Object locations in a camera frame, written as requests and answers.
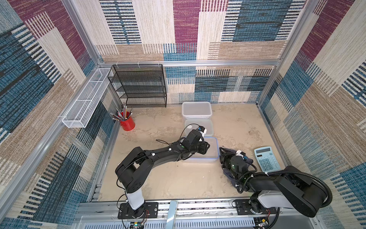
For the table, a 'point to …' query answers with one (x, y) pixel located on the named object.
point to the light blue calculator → (267, 160)
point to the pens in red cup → (118, 117)
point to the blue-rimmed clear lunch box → (211, 155)
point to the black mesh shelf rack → (143, 85)
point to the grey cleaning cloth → (247, 159)
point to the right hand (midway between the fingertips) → (218, 149)
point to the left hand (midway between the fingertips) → (208, 148)
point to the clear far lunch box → (197, 110)
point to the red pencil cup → (128, 124)
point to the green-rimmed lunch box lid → (191, 124)
